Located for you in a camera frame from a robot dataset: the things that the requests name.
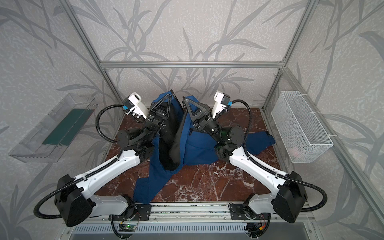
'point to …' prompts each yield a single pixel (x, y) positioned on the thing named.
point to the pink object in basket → (294, 150)
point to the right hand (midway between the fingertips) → (187, 98)
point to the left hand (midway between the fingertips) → (172, 96)
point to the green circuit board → (126, 227)
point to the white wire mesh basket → (303, 135)
